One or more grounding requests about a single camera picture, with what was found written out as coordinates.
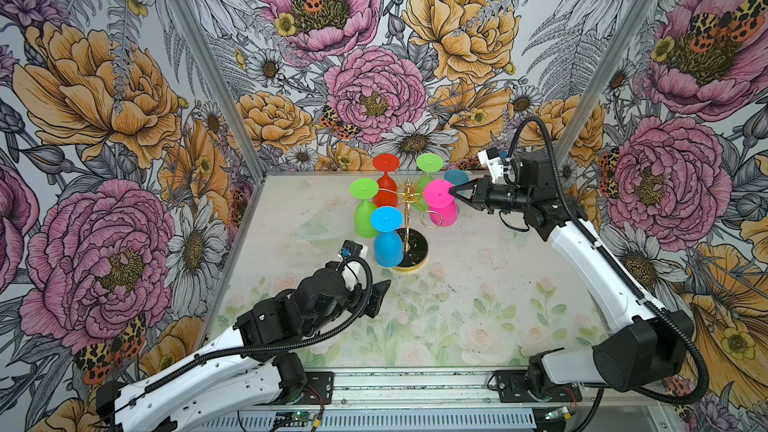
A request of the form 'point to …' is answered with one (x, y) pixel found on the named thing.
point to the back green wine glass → (427, 162)
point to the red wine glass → (387, 195)
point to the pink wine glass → (442, 206)
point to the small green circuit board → (303, 415)
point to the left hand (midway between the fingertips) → (368, 283)
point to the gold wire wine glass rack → (415, 243)
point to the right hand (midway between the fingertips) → (451, 200)
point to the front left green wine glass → (364, 188)
